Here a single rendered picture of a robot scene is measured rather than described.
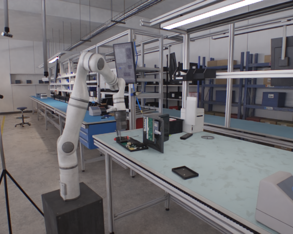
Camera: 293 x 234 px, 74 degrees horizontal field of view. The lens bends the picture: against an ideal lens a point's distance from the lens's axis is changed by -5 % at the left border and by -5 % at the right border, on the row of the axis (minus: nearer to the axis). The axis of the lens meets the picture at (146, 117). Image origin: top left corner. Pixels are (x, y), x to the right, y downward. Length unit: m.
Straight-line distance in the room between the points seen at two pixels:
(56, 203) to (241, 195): 0.84
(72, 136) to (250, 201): 0.80
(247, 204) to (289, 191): 0.19
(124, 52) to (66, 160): 1.81
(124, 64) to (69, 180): 1.85
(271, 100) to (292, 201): 4.15
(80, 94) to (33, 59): 11.45
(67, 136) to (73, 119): 0.08
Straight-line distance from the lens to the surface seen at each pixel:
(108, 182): 1.92
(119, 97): 1.25
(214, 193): 0.88
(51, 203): 1.15
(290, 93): 5.15
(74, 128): 1.00
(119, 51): 2.67
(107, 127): 2.92
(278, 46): 2.85
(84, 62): 1.01
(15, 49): 12.42
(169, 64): 3.91
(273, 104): 4.75
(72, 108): 0.99
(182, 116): 1.86
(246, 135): 2.45
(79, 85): 1.01
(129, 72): 2.62
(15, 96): 12.28
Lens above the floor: 1.42
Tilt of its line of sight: 9 degrees down
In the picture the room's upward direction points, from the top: straight up
